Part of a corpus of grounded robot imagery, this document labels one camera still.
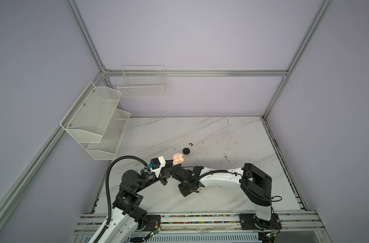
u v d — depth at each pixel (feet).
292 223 2.45
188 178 2.12
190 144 3.42
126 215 1.66
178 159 2.01
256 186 1.54
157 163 1.71
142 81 3.13
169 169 1.89
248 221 2.41
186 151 3.30
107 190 1.64
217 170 1.82
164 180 1.84
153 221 2.43
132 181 1.64
